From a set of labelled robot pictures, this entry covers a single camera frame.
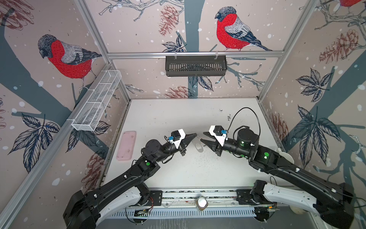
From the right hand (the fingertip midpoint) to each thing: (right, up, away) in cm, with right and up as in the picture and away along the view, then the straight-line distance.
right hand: (201, 137), depth 63 cm
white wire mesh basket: (-57, +15, +13) cm, 61 cm away
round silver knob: (0, -30, 0) cm, 30 cm away
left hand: (-3, +1, -3) cm, 4 cm away
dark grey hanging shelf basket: (0, +45, +43) cm, 62 cm away
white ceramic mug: (+49, -13, +15) cm, 53 cm away
